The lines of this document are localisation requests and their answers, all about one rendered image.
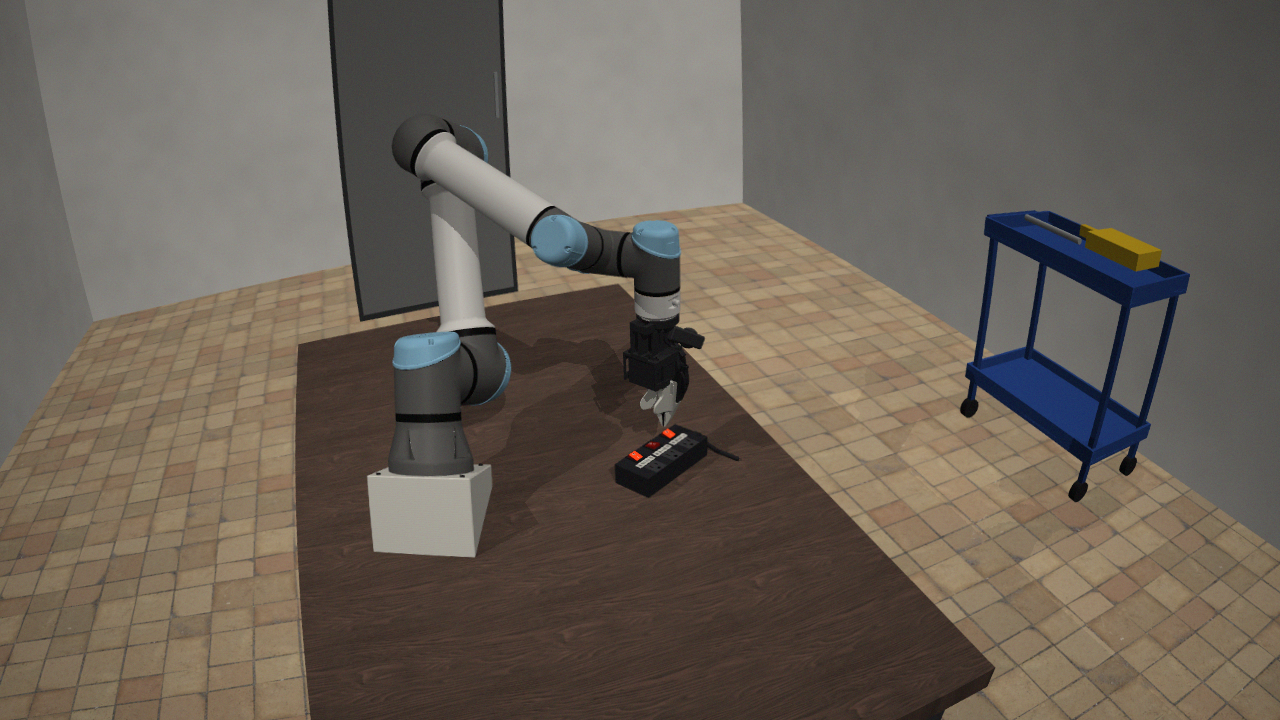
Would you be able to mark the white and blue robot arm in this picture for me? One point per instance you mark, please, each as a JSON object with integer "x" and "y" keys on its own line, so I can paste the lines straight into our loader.
{"x": 437, "y": 373}

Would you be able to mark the black power strip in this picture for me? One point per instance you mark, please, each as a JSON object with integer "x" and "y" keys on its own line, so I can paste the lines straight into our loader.
{"x": 654, "y": 465}

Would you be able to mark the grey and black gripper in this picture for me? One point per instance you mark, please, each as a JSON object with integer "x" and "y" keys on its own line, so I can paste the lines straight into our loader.
{"x": 657, "y": 364}

